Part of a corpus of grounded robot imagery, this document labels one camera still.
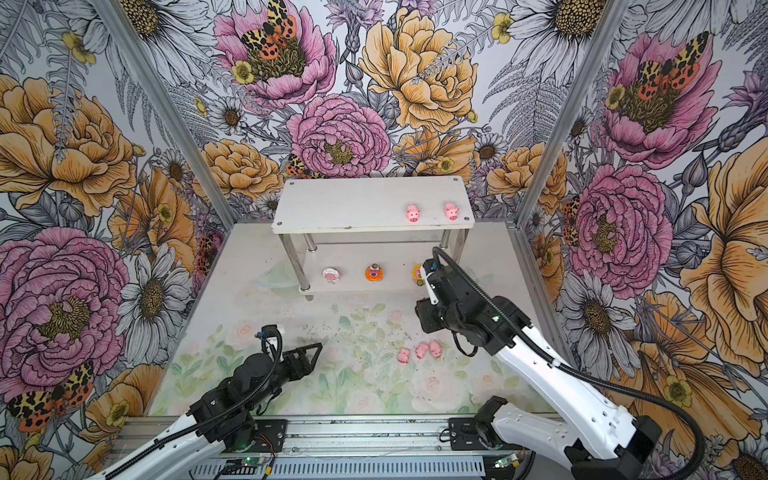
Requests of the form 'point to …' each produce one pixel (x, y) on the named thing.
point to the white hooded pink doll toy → (331, 274)
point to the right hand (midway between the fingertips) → (427, 318)
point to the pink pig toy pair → (403, 355)
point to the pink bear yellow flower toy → (417, 275)
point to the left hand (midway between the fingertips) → (313, 356)
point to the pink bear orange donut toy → (374, 273)
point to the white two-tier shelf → (370, 234)
